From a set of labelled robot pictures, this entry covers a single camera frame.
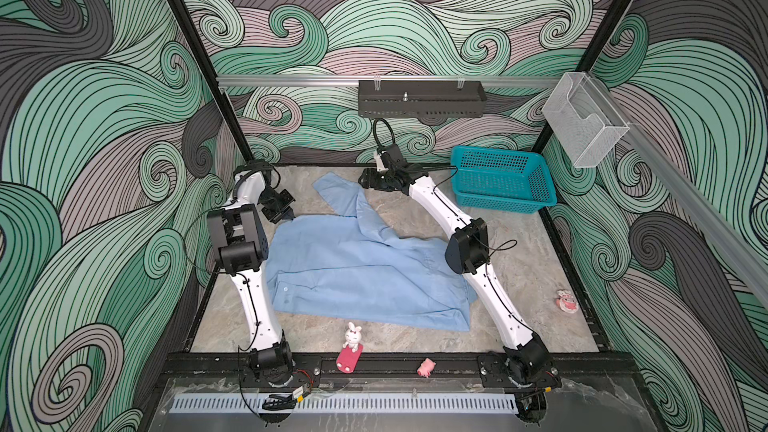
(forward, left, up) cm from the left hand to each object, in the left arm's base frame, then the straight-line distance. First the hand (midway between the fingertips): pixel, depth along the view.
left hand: (295, 211), depth 98 cm
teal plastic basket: (+22, -78, -7) cm, 81 cm away
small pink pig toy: (-44, -41, -4) cm, 60 cm away
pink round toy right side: (-28, -81, -2) cm, 86 cm away
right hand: (+10, -24, +5) cm, 26 cm away
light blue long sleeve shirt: (-16, -18, -5) cm, 25 cm away
